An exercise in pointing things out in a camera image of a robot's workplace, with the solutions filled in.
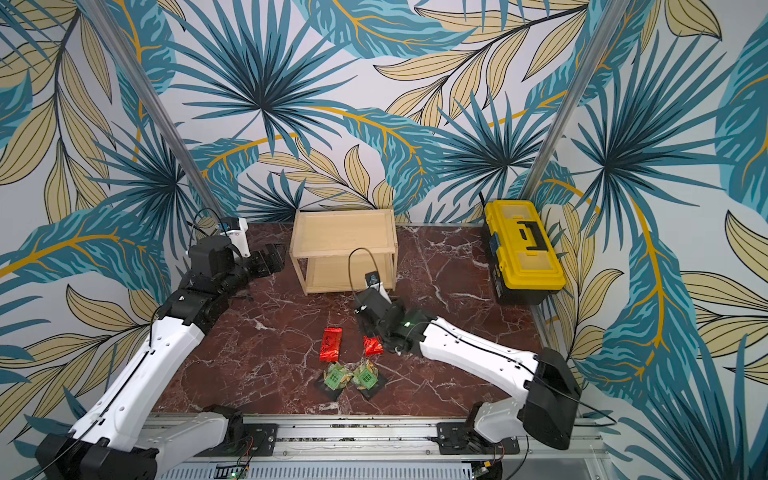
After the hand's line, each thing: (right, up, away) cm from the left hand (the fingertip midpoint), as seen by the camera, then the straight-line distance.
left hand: (272, 252), depth 74 cm
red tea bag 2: (+24, -27, +14) cm, 39 cm away
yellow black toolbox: (+69, -3, +14) cm, 70 cm away
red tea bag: (+12, -27, +14) cm, 32 cm away
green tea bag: (+14, -34, +10) cm, 39 cm away
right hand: (+25, -15, +5) cm, 30 cm away
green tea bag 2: (+22, -34, +10) cm, 42 cm away
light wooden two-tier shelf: (+13, +1, +11) cm, 17 cm away
